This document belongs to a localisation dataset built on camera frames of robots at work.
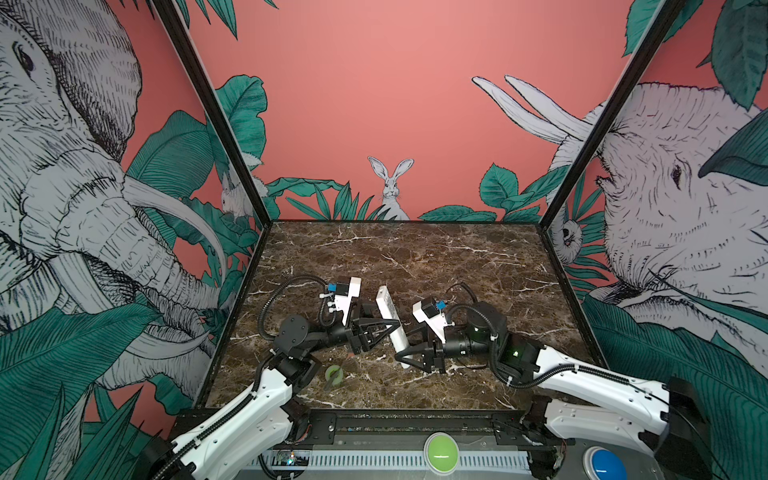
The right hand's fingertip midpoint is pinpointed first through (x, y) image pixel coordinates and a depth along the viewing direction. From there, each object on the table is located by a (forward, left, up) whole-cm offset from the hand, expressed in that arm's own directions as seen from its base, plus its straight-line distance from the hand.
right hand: (398, 353), depth 61 cm
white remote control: (+4, +2, +9) cm, 10 cm away
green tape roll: (+5, +19, -26) cm, 32 cm away
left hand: (+4, +1, +7) cm, 8 cm away
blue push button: (-17, -49, -26) cm, 58 cm away
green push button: (-15, -10, -25) cm, 31 cm away
